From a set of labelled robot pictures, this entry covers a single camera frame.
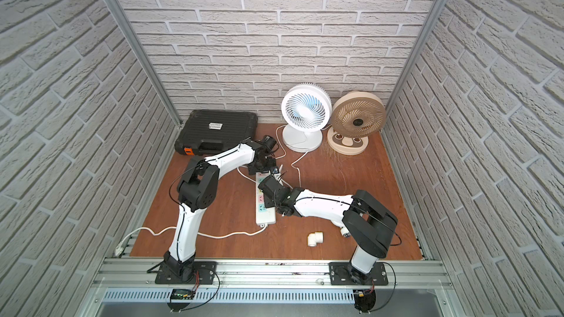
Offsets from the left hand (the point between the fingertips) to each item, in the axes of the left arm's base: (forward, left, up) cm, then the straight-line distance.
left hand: (263, 165), depth 102 cm
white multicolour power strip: (-25, -2, +1) cm, 25 cm away
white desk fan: (+10, -19, +27) cm, 34 cm away
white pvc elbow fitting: (-34, -21, +2) cm, 40 cm away
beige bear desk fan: (+9, -40, +23) cm, 47 cm away
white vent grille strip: (-51, +29, -1) cm, 58 cm away
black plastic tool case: (+16, +27, +5) cm, 32 cm away
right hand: (-17, -5, +5) cm, 18 cm away
